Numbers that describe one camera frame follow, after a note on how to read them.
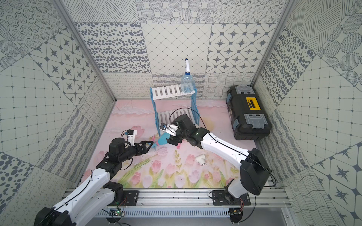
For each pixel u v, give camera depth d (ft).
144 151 2.38
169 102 3.93
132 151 2.32
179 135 2.18
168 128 2.13
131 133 2.45
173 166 2.80
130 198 2.41
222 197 2.40
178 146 3.04
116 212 2.30
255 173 1.37
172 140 2.27
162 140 3.02
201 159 2.82
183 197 2.49
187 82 3.04
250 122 2.75
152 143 2.56
